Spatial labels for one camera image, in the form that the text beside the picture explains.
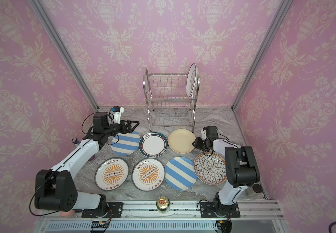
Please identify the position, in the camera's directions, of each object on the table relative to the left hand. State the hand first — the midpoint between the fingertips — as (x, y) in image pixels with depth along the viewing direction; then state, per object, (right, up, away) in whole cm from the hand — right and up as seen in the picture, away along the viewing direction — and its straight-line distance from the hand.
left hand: (134, 123), depth 82 cm
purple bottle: (-30, -11, -4) cm, 32 cm away
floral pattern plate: (+44, -29, +5) cm, 53 cm away
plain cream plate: (+27, -12, +16) cm, 34 cm away
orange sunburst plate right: (+7, -30, +3) cm, 32 cm away
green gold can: (+17, -38, -15) cm, 44 cm away
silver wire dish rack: (+18, +15, +34) cm, 41 cm away
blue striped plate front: (+27, -30, +3) cm, 41 cm away
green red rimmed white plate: (+9, -15, +16) cm, 24 cm away
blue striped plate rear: (-9, -15, +16) cm, 24 cm away
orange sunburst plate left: (-15, -31, +4) cm, 34 cm away
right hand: (+38, -14, +15) cm, 43 cm away
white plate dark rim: (+35, +27, +7) cm, 44 cm away
